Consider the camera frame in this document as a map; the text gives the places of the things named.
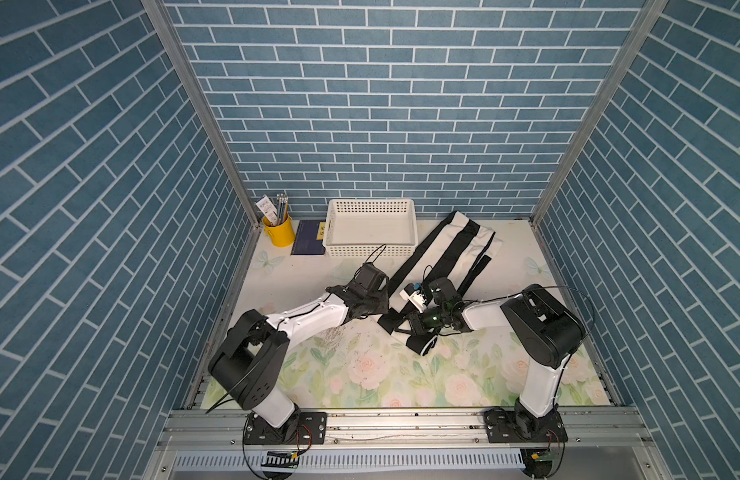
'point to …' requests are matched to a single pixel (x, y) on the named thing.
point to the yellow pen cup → (282, 234)
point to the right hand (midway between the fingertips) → (401, 328)
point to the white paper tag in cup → (268, 210)
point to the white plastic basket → (370, 228)
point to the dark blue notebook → (306, 242)
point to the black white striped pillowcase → (459, 250)
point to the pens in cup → (282, 208)
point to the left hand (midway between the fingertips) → (391, 303)
